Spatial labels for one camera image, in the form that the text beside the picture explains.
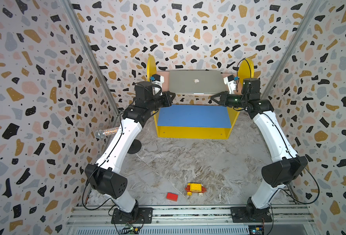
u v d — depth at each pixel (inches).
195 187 30.5
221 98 27.1
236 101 25.1
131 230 28.0
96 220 28.7
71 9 27.6
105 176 16.1
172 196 31.4
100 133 31.4
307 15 29.1
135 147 38.5
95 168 16.5
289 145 18.7
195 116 40.7
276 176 20.1
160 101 24.3
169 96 24.9
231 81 26.2
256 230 28.2
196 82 30.7
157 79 24.3
